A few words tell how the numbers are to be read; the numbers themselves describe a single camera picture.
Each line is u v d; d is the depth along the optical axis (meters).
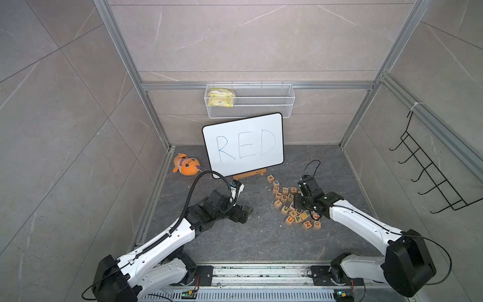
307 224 0.85
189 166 0.99
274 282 0.73
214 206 0.56
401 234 0.43
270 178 1.01
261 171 1.01
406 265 0.40
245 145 0.93
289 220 0.86
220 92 0.87
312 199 0.64
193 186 0.58
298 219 0.86
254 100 1.01
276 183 1.00
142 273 0.42
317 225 0.85
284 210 0.90
